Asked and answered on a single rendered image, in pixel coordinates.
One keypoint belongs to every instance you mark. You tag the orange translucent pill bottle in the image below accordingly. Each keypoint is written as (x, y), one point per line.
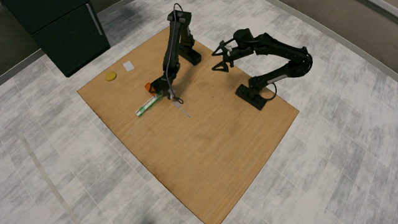
(147, 86)

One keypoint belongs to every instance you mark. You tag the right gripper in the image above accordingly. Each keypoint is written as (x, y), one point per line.
(155, 85)

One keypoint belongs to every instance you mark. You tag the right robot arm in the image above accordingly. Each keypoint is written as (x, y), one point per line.
(177, 29)

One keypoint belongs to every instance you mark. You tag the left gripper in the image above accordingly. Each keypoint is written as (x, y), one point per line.
(230, 56)

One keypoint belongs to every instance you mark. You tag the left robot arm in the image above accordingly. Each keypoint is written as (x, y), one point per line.
(297, 66)

